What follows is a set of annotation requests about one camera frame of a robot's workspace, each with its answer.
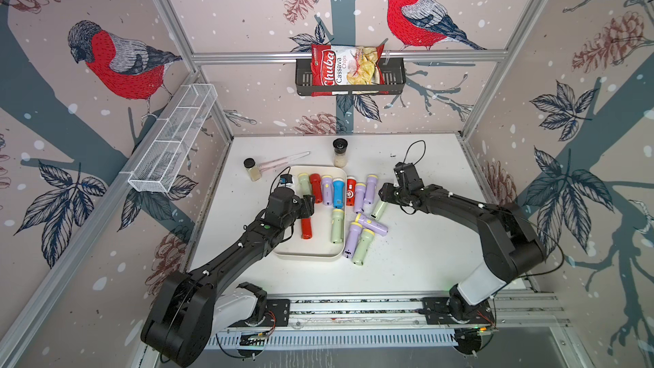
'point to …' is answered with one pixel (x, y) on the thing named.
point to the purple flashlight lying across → (376, 227)
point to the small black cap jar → (253, 170)
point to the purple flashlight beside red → (359, 193)
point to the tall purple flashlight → (370, 188)
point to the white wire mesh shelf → (171, 140)
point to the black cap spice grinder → (340, 146)
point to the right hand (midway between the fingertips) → (382, 191)
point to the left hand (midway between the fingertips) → (312, 193)
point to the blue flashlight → (338, 192)
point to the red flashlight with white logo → (351, 191)
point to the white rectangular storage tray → (320, 245)
